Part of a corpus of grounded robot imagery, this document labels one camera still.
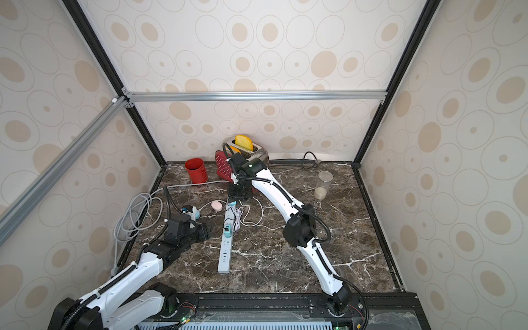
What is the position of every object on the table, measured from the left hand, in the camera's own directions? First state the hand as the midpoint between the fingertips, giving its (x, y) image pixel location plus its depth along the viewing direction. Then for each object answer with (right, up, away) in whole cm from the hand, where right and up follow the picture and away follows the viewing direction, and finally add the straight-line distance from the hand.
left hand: (212, 224), depth 85 cm
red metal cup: (-13, +23, +21) cm, 34 cm away
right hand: (+10, +11, +3) cm, 15 cm away
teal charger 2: (+7, -4, +1) cm, 8 cm away
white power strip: (+6, -10, +1) cm, 11 cm away
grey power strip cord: (-42, +1, +18) cm, 45 cm away
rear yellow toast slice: (+10, +38, +18) cm, 44 cm away
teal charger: (+8, +9, 0) cm, 12 cm away
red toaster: (+1, +29, +15) cm, 33 cm away
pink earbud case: (-2, +6, +16) cm, 17 cm away
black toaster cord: (+42, +31, +39) cm, 65 cm away
